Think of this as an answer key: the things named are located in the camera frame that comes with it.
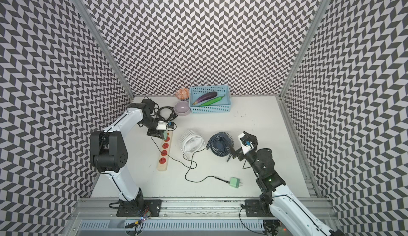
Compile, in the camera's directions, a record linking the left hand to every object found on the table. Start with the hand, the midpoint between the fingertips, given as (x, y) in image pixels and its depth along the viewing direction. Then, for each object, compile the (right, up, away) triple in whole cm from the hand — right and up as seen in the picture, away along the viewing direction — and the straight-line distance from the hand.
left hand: (160, 131), depth 91 cm
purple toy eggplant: (+26, +22, +20) cm, 39 cm away
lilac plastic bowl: (+10, +14, +15) cm, 23 cm away
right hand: (+43, -2, -13) cm, 45 cm away
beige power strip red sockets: (+4, -15, -7) cm, 17 cm away
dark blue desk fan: (+35, -6, -7) cm, 36 cm away
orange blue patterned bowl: (+8, +25, +28) cm, 38 cm away
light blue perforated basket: (+38, +15, +22) cm, 46 cm away
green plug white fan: (+42, -24, -13) cm, 50 cm away
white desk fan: (+20, -5, -9) cm, 22 cm away
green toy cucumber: (+31, +19, +20) cm, 41 cm away
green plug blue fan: (+3, -2, -1) cm, 4 cm away
